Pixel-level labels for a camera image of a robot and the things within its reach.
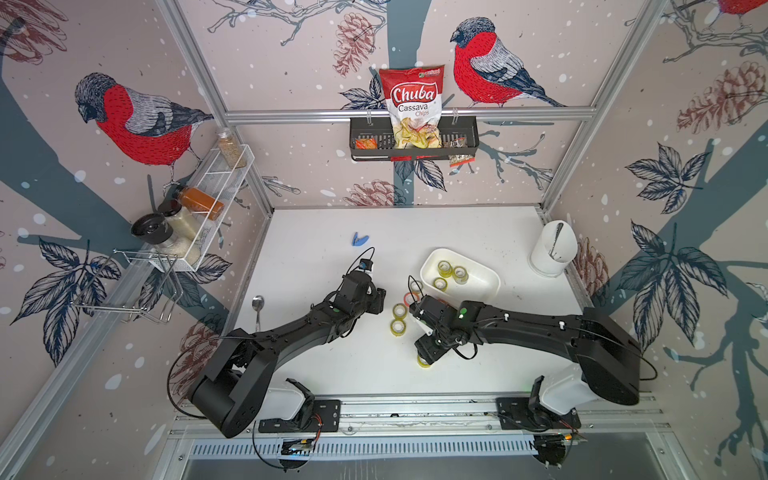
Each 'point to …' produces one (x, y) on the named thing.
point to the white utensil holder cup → (555, 249)
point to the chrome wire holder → (168, 312)
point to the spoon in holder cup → (550, 252)
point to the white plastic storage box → (483, 285)
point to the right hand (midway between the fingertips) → (427, 346)
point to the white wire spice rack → (196, 232)
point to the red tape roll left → (410, 293)
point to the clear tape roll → (460, 275)
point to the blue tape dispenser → (357, 242)
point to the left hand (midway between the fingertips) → (382, 285)
